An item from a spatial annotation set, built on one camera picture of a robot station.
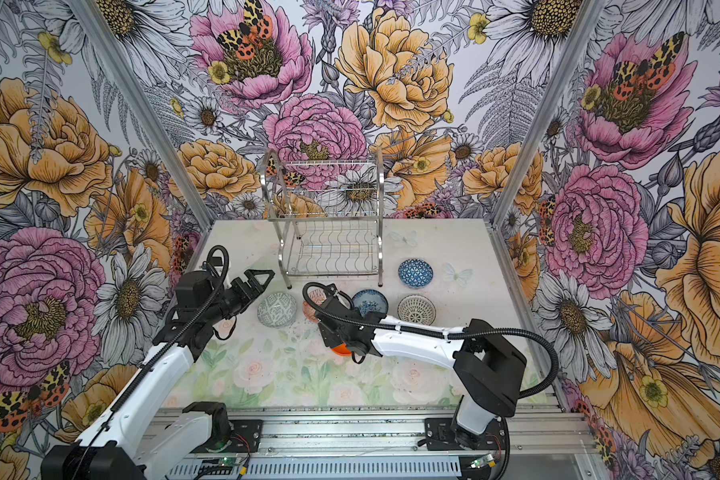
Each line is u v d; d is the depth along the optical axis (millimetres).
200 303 603
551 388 448
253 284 708
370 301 968
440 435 741
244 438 730
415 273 1052
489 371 441
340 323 624
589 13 715
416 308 960
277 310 959
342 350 829
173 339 527
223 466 713
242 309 716
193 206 1166
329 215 1278
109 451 401
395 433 764
